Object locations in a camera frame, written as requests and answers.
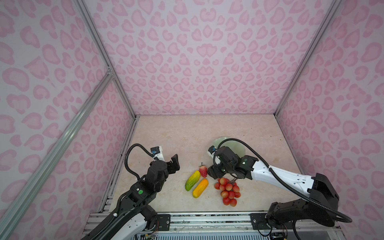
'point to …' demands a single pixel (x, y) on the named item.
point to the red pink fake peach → (203, 170)
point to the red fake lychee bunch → (229, 191)
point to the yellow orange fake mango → (200, 188)
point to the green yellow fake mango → (192, 180)
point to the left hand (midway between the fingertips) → (171, 154)
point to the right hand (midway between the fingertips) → (214, 166)
